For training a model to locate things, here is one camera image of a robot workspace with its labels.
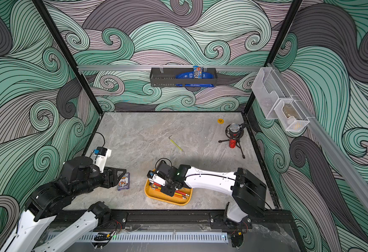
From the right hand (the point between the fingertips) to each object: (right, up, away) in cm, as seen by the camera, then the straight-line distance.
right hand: (167, 184), depth 79 cm
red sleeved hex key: (+5, 0, -9) cm, 11 cm away
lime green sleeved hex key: (+2, +19, +24) cm, 31 cm away
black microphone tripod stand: (+33, +27, +6) cm, 43 cm away
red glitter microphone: (+35, +29, +1) cm, 45 cm away
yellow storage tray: (-5, -6, 0) cm, 7 cm away
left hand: (-18, +12, -15) cm, 26 cm away
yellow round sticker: (+37, +34, +36) cm, 62 cm away
